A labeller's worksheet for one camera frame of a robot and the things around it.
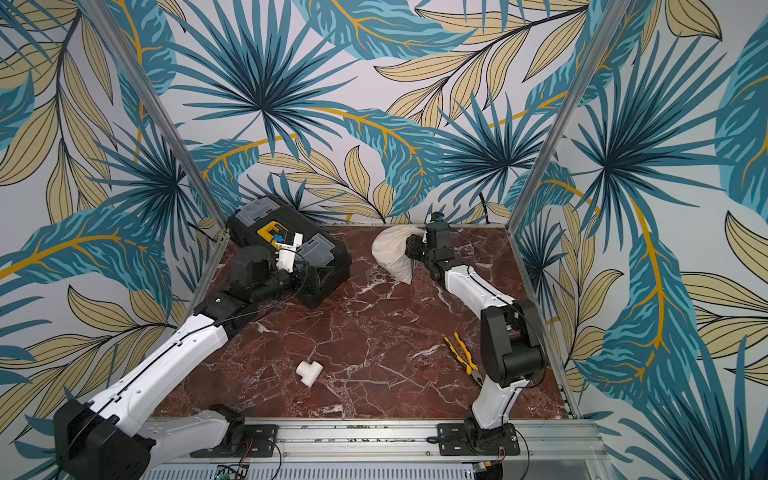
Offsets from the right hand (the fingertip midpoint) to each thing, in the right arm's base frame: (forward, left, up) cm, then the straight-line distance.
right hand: (389, 245), depth 91 cm
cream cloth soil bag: (+3, 0, -5) cm, 6 cm away
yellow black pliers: (-32, -21, -16) cm, 42 cm away
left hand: (-15, +18, +9) cm, 25 cm away
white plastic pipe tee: (-32, +23, -15) cm, 42 cm away
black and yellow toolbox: (+11, +41, +1) cm, 42 cm away
